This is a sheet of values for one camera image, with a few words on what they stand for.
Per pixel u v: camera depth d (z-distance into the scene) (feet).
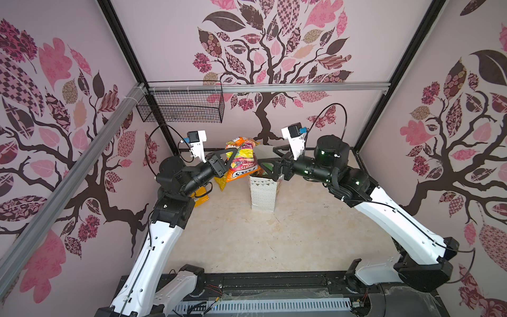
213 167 1.67
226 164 1.81
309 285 2.48
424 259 1.29
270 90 3.17
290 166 1.64
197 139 1.69
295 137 1.58
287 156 1.64
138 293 1.22
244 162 1.92
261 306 2.29
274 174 1.65
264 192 2.67
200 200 3.09
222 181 3.29
